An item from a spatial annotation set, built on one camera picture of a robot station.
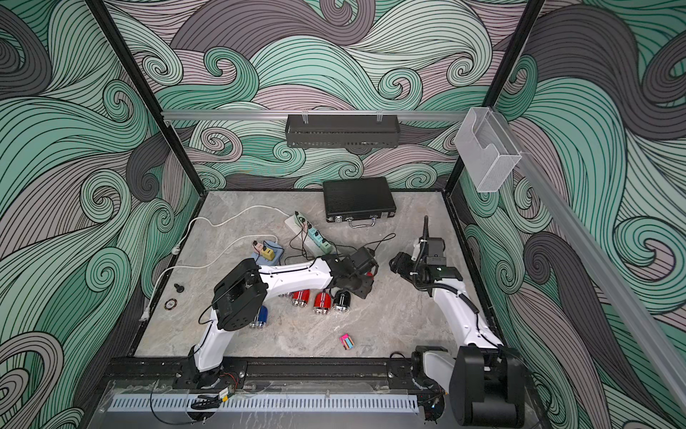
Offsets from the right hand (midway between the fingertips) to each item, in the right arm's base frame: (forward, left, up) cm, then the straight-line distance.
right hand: (394, 265), depth 85 cm
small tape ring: (-9, +75, -9) cm, 76 cm away
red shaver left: (-8, +31, -6) cm, 33 cm away
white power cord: (+14, +83, -11) cm, 85 cm away
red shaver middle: (-10, +24, -6) cm, 27 cm away
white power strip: (+13, +29, -5) cm, 32 cm away
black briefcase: (+37, +9, -9) cm, 40 cm away
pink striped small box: (-21, +16, -6) cm, 28 cm away
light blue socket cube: (+10, +41, -6) cm, 42 cm away
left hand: (-4, +9, -5) cm, 11 cm away
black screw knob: (-4, +73, -7) cm, 73 cm away
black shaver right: (-9, +17, -7) cm, 21 cm away
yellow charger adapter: (+7, +43, -3) cm, 44 cm away
